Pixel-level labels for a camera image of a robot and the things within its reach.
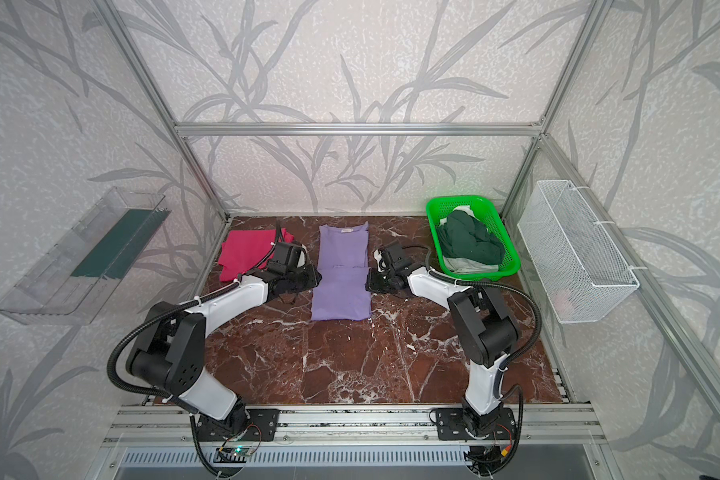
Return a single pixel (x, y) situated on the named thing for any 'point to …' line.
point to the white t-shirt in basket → (466, 265)
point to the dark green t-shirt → (462, 236)
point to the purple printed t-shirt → (342, 265)
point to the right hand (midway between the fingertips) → (365, 276)
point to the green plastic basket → (439, 208)
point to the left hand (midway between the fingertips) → (325, 267)
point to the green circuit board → (239, 451)
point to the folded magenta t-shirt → (241, 248)
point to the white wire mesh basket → (581, 275)
